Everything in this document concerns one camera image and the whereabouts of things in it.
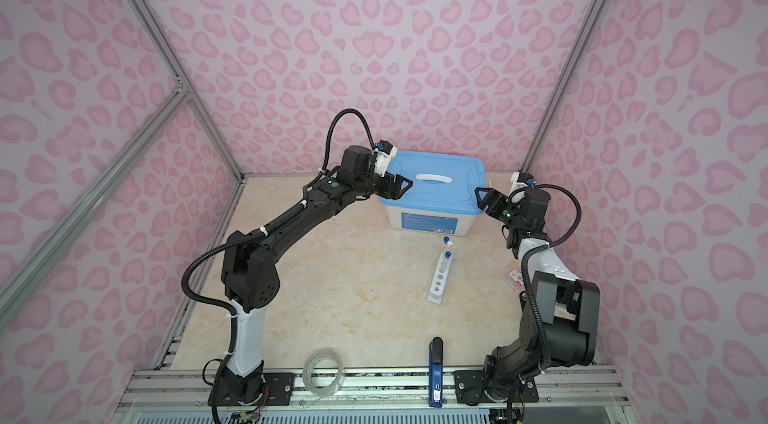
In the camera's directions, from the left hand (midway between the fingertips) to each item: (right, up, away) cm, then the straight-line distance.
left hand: (406, 174), depth 85 cm
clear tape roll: (-19, -53, -13) cm, 58 cm away
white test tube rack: (+10, -31, +3) cm, 32 cm away
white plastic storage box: (+9, -13, +10) cm, 18 cm away
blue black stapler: (+7, -49, -13) cm, 51 cm away
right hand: (+24, -5, +2) cm, 24 cm away
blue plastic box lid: (+12, -1, +10) cm, 16 cm away
